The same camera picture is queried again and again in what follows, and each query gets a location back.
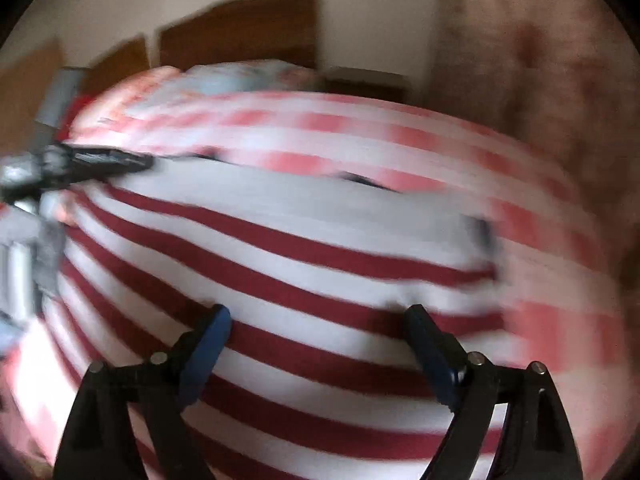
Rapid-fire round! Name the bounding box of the floral pink curtain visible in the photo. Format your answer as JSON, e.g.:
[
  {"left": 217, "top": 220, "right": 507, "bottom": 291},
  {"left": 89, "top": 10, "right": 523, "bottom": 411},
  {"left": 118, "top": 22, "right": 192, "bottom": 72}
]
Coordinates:
[{"left": 424, "top": 0, "right": 640, "bottom": 311}]

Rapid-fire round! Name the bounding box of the red white navy striped sweater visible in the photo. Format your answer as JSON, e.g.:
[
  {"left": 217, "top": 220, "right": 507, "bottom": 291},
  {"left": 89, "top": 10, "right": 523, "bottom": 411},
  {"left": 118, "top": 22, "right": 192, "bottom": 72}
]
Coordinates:
[{"left": 47, "top": 157, "right": 511, "bottom": 479}]

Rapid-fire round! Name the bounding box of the light blue floral pillow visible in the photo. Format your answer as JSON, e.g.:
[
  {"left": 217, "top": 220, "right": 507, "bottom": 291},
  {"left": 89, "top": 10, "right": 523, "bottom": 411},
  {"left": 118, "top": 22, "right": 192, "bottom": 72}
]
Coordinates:
[{"left": 180, "top": 60, "right": 314, "bottom": 96}]

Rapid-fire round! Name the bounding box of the small dark wooden headboard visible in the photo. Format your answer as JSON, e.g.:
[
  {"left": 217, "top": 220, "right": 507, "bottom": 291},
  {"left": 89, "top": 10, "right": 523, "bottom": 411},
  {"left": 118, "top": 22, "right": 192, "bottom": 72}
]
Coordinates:
[{"left": 80, "top": 35, "right": 151, "bottom": 96}]

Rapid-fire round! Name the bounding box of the dark wooden nightstand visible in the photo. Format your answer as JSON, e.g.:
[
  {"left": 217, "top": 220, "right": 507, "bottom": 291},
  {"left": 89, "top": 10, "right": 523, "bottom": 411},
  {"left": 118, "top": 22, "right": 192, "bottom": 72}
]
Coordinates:
[{"left": 323, "top": 67, "right": 410, "bottom": 103}]

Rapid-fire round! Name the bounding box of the pink white checkered bedspread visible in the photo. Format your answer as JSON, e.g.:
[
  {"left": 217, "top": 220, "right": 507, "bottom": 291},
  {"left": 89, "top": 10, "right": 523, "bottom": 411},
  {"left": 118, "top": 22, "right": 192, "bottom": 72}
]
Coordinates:
[{"left": 0, "top": 66, "right": 629, "bottom": 480}]

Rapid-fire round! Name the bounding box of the large dark wooden headboard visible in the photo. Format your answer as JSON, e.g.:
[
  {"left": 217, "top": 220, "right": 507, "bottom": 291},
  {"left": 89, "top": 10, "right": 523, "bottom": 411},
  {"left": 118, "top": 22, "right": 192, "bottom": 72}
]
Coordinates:
[{"left": 157, "top": 0, "right": 320, "bottom": 70}]

